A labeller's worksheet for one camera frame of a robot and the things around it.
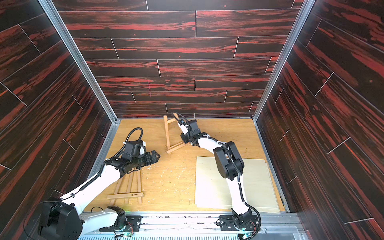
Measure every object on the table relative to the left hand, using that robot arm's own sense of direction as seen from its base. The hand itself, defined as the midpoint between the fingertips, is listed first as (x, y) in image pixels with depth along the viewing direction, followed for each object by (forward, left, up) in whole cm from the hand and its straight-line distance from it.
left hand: (156, 158), depth 85 cm
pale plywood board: (-12, -33, -14) cm, 38 cm away
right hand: (+24, -17, -5) cm, 30 cm away
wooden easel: (-18, +14, -9) cm, 24 cm away
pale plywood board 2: (-13, -68, -12) cm, 70 cm away
